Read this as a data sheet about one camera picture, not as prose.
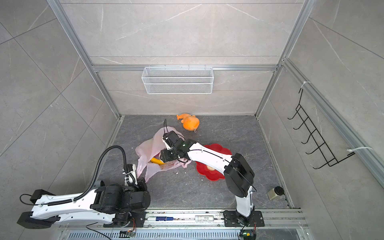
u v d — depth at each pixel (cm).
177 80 101
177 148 63
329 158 59
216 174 88
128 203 48
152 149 80
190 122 104
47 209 43
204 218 73
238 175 46
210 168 86
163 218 73
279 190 75
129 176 58
